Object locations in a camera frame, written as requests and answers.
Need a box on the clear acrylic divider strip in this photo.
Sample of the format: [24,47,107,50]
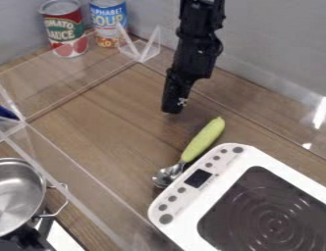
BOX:
[0,77,141,251]

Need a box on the stainless steel pot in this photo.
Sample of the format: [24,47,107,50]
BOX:
[0,158,67,237]

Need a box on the tomato sauce can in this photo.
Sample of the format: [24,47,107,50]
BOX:
[38,0,88,58]

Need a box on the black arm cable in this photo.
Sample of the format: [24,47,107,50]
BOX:
[213,35,225,59]

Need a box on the blue object at left edge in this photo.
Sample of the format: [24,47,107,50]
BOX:
[0,105,19,120]

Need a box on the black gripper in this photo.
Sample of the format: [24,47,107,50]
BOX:
[162,32,224,114]

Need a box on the green handled metal spoon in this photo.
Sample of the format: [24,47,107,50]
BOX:
[153,117,225,188]

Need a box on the white and black stove top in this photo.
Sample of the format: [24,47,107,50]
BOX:
[147,143,326,251]

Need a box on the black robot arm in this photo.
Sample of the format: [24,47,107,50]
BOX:
[162,0,226,114]

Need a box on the alphabet soup can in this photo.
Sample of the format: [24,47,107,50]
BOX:
[90,0,127,48]

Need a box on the clear acrylic corner bracket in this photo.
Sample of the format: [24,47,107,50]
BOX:
[117,24,162,64]

